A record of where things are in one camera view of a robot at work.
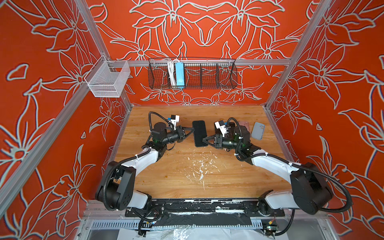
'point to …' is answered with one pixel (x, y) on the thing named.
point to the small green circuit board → (272, 228)
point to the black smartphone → (200, 132)
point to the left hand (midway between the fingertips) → (194, 130)
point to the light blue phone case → (257, 131)
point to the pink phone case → (245, 124)
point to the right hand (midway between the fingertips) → (202, 142)
